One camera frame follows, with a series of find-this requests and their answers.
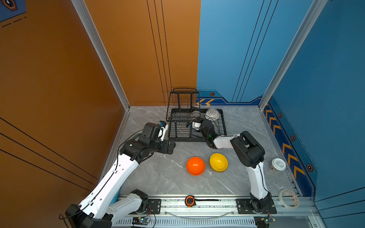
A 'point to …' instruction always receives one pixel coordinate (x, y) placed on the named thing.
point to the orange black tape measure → (189, 201)
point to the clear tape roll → (281, 199)
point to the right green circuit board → (263, 222)
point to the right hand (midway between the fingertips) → (201, 115)
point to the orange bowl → (195, 166)
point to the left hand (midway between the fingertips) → (168, 140)
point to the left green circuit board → (140, 221)
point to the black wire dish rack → (187, 122)
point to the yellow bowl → (218, 163)
